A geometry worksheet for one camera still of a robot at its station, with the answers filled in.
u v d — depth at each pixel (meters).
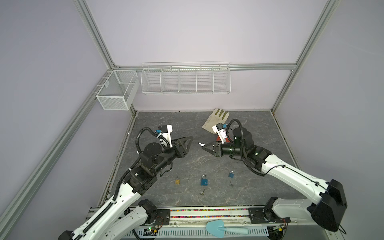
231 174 0.89
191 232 0.71
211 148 0.67
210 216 0.75
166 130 0.58
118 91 0.98
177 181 0.85
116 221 0.45
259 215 0.74
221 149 0.63
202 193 0.81
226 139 0.66
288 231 0.69
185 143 0.66
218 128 0.65
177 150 0.56
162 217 0.74
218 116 1.17
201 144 0.69
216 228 0.70
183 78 1.00
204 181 0.85
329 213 0.38
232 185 0.84
